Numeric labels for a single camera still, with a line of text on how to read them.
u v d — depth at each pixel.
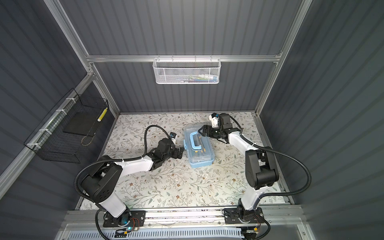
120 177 0.49
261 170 0.48
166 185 0.85
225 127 0.74
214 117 0.85
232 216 0.73
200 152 0.89
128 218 0.70
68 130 0.74
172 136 0.81
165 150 0.72
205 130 0.83
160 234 0.77
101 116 0.81
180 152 0.85
